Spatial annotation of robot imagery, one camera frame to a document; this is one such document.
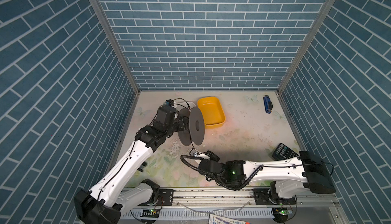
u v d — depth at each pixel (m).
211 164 0.52
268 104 1.08
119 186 0.42
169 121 0.56
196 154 0.61
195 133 0.74
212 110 1.06
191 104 1.05
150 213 0.72
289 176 0.43
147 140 0.49
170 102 0.64
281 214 0.72
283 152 0.88
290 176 0.43
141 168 0.82
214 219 0.68
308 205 0.72
